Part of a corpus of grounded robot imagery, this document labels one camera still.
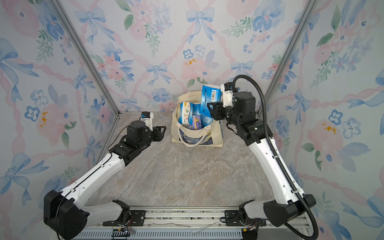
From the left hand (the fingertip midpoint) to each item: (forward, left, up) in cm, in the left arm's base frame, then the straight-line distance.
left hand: (164, 126), depth 77 cm
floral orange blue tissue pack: (+13, -10, +1) cm, 16 cm away
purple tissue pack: (+6, -17, -6) cm, 19 cm away
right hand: (+1, -24, +16) cm, 29 cm away
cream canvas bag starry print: (+4, -25, -13) cm, 28 cm away
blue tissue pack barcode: (+16, -17, -3) cm, 24 cm away
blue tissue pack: (+10, -22, -6) cm, 25 cm away
